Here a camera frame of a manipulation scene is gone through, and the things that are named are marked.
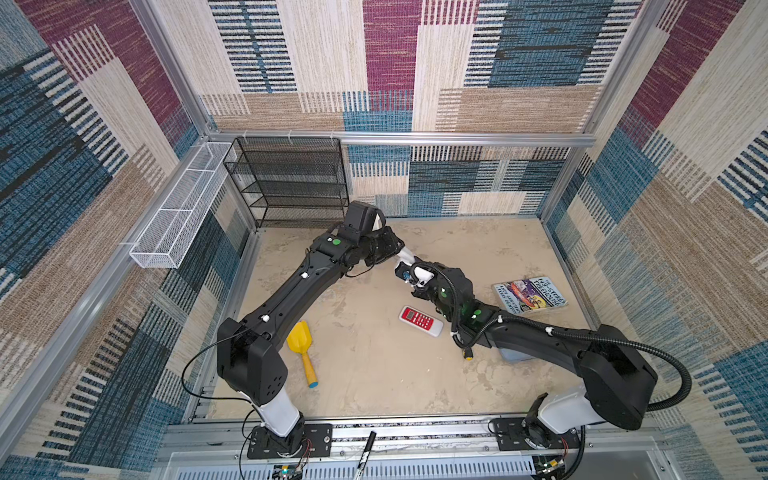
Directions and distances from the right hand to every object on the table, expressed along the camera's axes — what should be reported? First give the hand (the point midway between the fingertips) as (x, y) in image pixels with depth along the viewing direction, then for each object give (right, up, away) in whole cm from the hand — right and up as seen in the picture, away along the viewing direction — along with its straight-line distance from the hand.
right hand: (419, 259), depth 81 cm
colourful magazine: (+37, -12, +15) cm, 41 cm away
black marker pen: (-14, -46, -11) cm, 49 cm away
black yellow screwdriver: (+14, -26, +4) cm, 30 cm away
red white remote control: (+2, -19, +10) cm, 22 cm away
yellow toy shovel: (-34, -24, +8) cm, 43 cm away
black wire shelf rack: (-44, +28, +29) cm, 60 cm away
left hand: (-4, +5, -3) cm, 7 cm away
